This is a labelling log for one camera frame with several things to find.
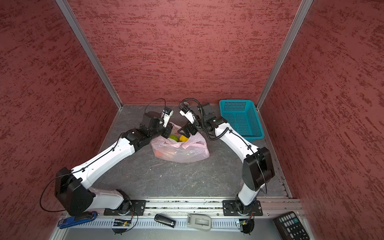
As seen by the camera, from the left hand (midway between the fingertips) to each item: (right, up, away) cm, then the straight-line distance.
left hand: (170, 126), depth 80 cm
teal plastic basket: (+51, +6, +34) cm, 61 cm away
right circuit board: (+39, -48, -9) cm, 63 cm away
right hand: (+7, -1, +1) cm, 7 cm away
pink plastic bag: (+5, -9, -13) cm, 17 cm away
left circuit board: (-23, -48, -8) cm, 53 cm away
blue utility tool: (-39, -42, -12) cm, 59 cm away
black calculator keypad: (+57, -46, -13) cm, 75 cm away
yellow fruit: (+6, -9, +14) cm, 18 cm away
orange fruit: (-8, -16, +4) cm, 18 cm away
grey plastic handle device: (+16, -44, -11) cm, 48 cm away
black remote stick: (-1, -45, -11) cm, 46 cm away
